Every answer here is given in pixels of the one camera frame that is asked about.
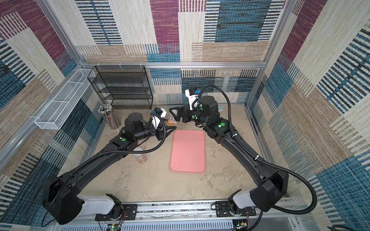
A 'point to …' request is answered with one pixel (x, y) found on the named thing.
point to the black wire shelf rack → (122, 86)
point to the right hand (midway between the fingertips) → (178, 110)
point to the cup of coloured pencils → (112, 120)
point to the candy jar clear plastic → (169, 123)
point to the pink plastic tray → (188, 151)
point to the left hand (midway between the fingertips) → (173, 124)
